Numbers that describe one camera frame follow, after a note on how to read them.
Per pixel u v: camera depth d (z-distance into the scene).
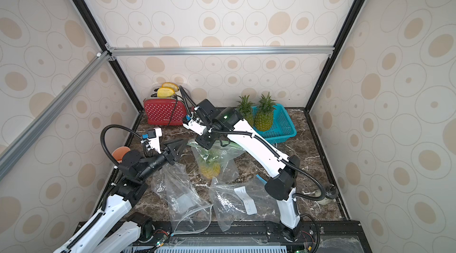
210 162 0.77
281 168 0.46
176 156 0.64
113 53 0.92
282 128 1.06
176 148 0.65
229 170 0.93
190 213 0.68
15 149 0.52
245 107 0.95
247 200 0.73
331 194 0.74
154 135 0.61
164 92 1.02
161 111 1.03
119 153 0.90
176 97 1.01
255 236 0.73
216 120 0.50
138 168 0.55
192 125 0.65
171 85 1.06
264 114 0.98
